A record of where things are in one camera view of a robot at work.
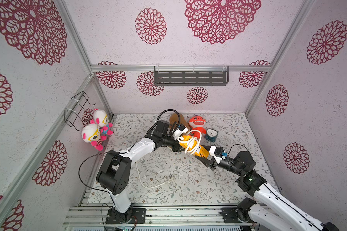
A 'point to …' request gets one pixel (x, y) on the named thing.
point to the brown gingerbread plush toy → (174, 118)
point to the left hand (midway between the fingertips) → (188, 146)
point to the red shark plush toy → (197, 122)
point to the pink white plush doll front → (91, 133)
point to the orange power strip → (191, 145)
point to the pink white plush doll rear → (101, 119)
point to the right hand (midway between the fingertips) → (199, 149)
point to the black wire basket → (78, 102)
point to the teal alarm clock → (211, 134)
